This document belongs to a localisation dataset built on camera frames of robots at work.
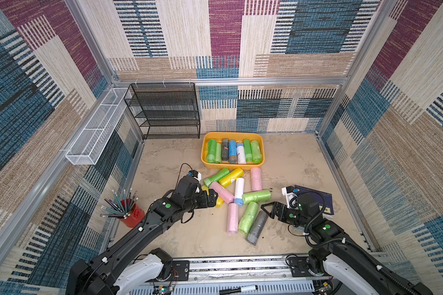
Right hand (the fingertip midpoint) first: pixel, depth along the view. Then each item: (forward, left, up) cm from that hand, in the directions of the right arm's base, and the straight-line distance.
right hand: (268, 211), depth 81 cm
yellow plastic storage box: (+49, +10, -5) cm, 51 cm away
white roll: (+32, +10, -4) cm, 34 cm away
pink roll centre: (+11, +20, -5) cm, 24 cm away
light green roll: (+36, +1, -3) cm, 36 cm away
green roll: (+33, +22, -3) cm, 40 cm away
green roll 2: (+21, +23, -5) cm, 32 cm away
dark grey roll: (+42, +18, -4) cm, 46 cm away
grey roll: (-5, +5, -5) cm, 9 cm away
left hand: (+4, +25, +7) cm, 26 cm away
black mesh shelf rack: (+56, +53, +12) cm, 78 cm away
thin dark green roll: (+38, +5, -4) cm, 39 cm away
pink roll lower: (-1, +16, -4) cm, 16 cm away
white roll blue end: (+12, +12, -5) cm, 18 cm away
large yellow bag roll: (+36, +30, -2) cm, 47 cm away
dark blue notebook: (+4, -30, -7) cm, 31 cm away
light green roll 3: (-1, +9, -4) cm, 10 cm away
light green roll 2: (+10, +1, -4) cm, 11 cm away
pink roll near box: (+20, +2, -6) cm, 21 cm away
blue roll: (+38, +14, -4) cm, 40 cm away
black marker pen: (-27, +13, -7) cm, 30 cm away
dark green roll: (+35, +26, +1) cm, 43 cm away
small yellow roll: (+7, +22, -5) cm, 23 cm away
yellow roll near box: (+23, +14, -5) cm, 27 cm away
